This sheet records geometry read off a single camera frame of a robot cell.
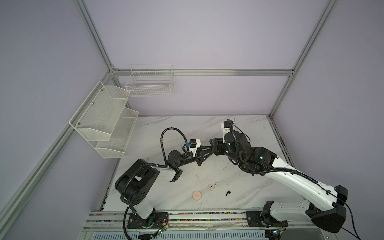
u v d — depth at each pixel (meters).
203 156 0.71
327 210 0.40
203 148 0.73
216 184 0.86
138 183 0.46
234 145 0.46
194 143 0.65
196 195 0.80
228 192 0.82
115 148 0.75
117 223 0.73
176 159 0.64
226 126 0.54
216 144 0.58
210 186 0.84
